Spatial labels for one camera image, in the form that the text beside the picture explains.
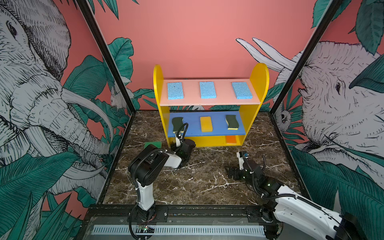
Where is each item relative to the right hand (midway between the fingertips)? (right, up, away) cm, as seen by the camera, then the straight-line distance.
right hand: (228, 165), depth 81 cm
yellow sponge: (-12, +23, +10) cm, 28 cm away
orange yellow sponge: (+6, +12, +20) cm, 24 cm away
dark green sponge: (-30, +24, +11) cm, 40 cm away
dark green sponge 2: (+5, +24, +12) cm, 27 cm away
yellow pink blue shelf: (-1, +35, +46) cm, 57 cm away
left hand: (-29, +14, +16) cm, 35 cm away
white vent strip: (-24, -29, -11) cm, 39 cm away
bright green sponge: (-44, +9, +18) cm, 48 cm away
